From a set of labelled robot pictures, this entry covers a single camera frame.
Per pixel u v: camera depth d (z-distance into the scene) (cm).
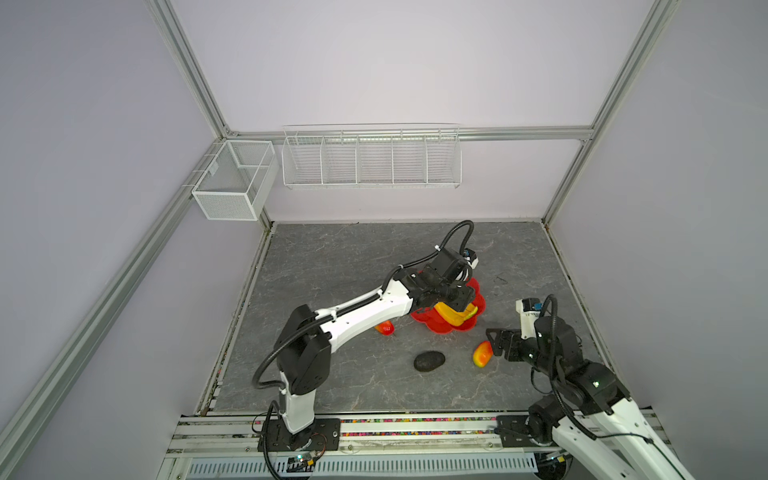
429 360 81
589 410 51
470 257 69
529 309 65
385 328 88
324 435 74
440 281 61
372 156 99
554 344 53
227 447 74
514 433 73
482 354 82
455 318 91
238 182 99
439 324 92
